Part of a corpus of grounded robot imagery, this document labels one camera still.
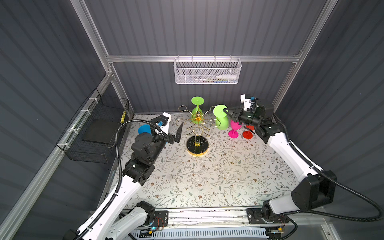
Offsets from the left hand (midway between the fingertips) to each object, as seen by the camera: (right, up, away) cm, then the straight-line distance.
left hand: (172, 119), depth 64 cm
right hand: (+25, +4, +8) cm, 26 cm away
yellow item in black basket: (-31, +2, +20) cm, 37 cm away
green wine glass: (+24, +1, +13) cm, 27 cm away
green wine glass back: (+11, +3, +14) cm, 18 cm away
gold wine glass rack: (+11, -14, +36) cm, 40 cm away
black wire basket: (-40, -5, +8) cm, 41 cm away
